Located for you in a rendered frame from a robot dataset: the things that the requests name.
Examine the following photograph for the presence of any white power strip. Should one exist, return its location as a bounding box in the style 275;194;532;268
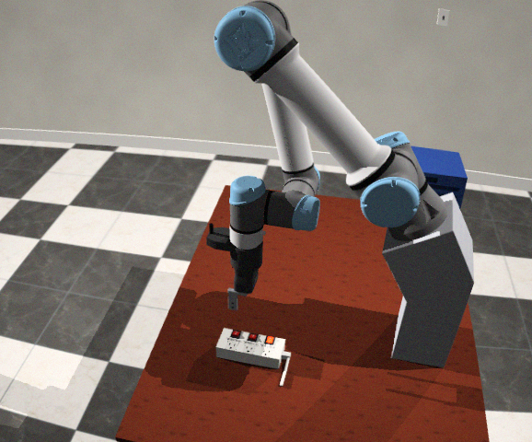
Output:
216;328;291;386

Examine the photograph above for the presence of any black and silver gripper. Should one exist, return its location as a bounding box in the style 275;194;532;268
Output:
206;223;266;310

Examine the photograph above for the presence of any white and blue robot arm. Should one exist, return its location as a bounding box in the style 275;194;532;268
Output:
214;0;447;241

